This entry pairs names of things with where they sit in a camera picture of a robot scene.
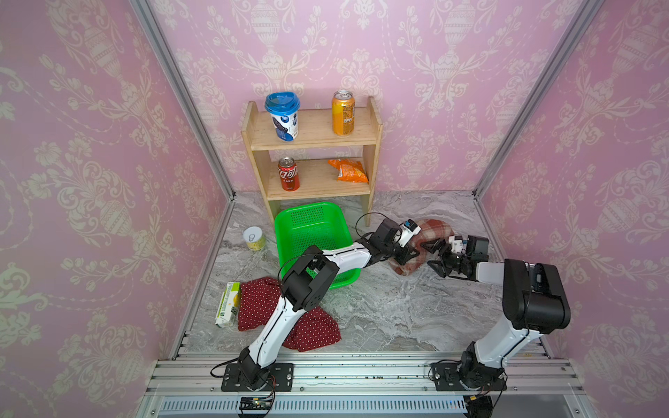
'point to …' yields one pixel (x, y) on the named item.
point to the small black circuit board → (256, 402)
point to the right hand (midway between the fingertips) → (425, 251)
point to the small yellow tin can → (254, 238)
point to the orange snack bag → (349, 170)
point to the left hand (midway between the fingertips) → (418, 254)
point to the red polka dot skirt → (315, 328)
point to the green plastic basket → (300, 225)
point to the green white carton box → (229, 308)
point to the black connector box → (478, 406)
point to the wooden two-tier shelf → (318, 180)
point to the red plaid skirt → (431, 230)
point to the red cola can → (288, 174)
